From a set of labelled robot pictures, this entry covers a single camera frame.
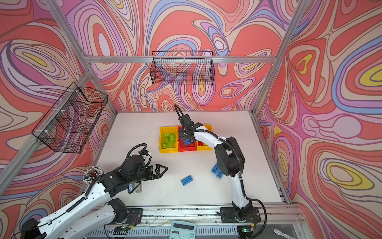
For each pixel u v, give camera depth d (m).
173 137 0.99
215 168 0.88
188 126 0.75
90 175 0.72
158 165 0.69
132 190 0.64
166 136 1.04
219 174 0.86
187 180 0.85
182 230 0.68
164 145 0.98
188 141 0.99
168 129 1.00
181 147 0.98
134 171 0.60
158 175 0.67
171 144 0.99
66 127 0.74
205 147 0.95
